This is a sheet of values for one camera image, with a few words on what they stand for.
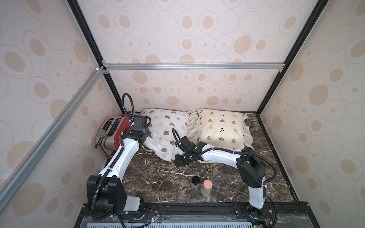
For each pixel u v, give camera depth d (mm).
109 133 852
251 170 486
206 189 724
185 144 686
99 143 820
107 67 901
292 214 738
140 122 635
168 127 967
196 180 733
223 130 942
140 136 584
